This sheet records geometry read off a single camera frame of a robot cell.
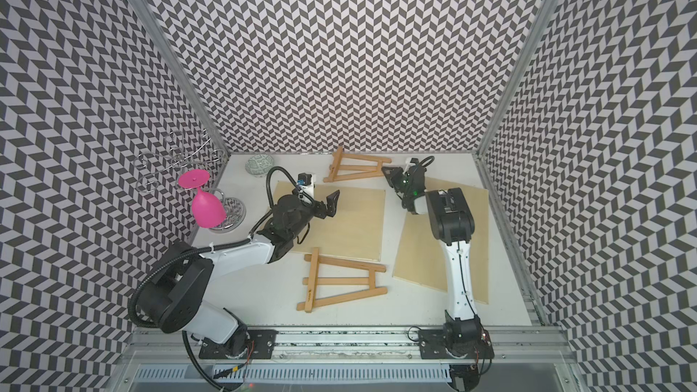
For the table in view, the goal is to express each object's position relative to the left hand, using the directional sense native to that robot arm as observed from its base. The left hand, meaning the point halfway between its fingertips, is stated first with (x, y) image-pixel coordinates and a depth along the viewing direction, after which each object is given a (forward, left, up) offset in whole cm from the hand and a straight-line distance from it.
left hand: (327, 190), depth 86 cm
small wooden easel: (+17, -17, -11) cm, 26 cm away
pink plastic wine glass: (-11, +33, +5) cm, 35 cm away
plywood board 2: (-15, -31, -19) cm, 39 cm away
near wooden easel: (-31, +3, -12) cm, 33 cm away
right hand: (+19, -19, -12) cm, 29 cm away
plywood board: (-8, -9, -13) cm, 17 cm away
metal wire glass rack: (+18, +55, -1) cm, 58 cm away
